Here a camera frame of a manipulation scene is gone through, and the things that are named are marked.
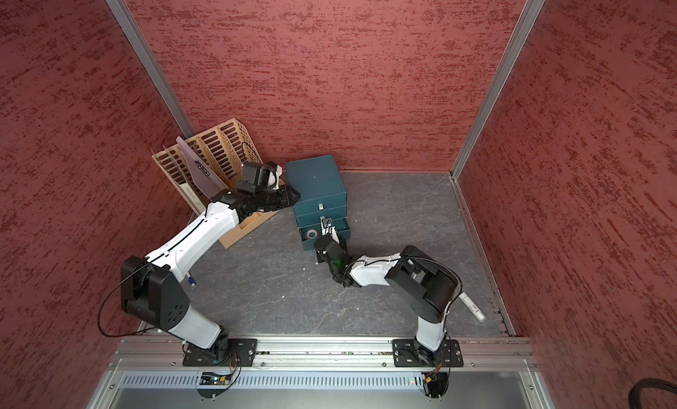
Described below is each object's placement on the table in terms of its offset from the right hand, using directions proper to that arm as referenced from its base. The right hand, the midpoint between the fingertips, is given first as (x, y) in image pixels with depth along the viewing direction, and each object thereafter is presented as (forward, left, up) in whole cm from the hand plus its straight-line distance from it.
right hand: (326, 241), depth 93 cm
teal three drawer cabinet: (+8, 0, +18) cm, 20 cm away
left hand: (+6, +9, +16) cm, 20 cm away
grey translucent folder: (+26, +49, +5) cm, 56 cm away
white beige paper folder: (+6, +41, +17) cm, 45 cm away
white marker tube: (-23, -46, -2) cm, 51 cm away
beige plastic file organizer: (+37, +42, +13) cm, 58 cm away
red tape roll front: (+5, +6, -2) cm, 8 cm away
